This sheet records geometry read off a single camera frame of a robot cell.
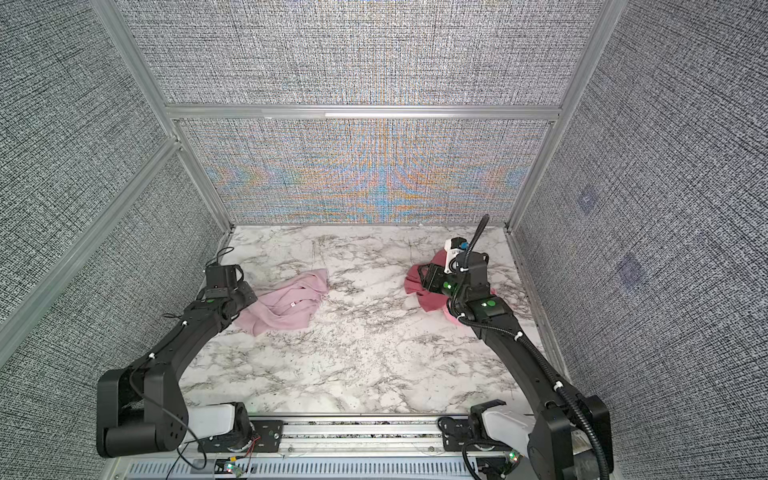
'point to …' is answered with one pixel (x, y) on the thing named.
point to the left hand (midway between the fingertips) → (245, 292)
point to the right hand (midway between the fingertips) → (425, 267)
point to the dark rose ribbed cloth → (429, 300)
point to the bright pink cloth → (453, 319)
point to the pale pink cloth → (284, 304)
